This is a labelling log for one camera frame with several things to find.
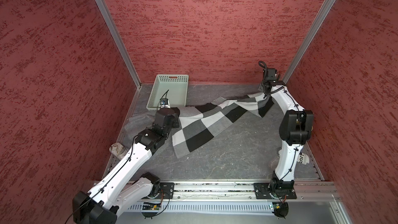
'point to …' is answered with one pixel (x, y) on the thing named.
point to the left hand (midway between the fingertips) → (172, 116)
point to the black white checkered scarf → (199, 123)
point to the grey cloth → (138, 123)
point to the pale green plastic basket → (172, 87)
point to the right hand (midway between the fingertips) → (267, 88)
